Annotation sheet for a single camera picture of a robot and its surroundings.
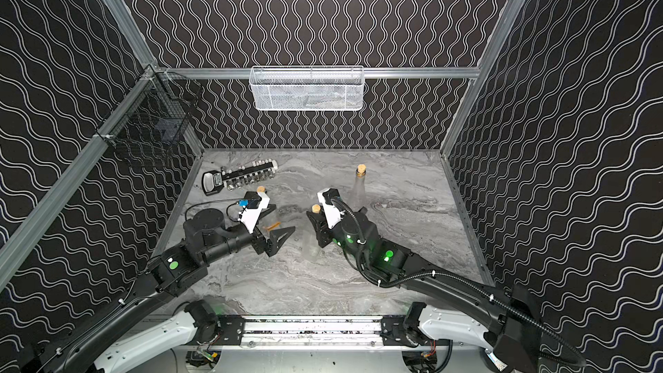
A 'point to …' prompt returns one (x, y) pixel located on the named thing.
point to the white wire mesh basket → (306, 88)
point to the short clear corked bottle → (312, 249)
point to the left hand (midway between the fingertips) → (288, 220)
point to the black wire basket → (154, 114)
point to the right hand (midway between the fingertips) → (314, 207)
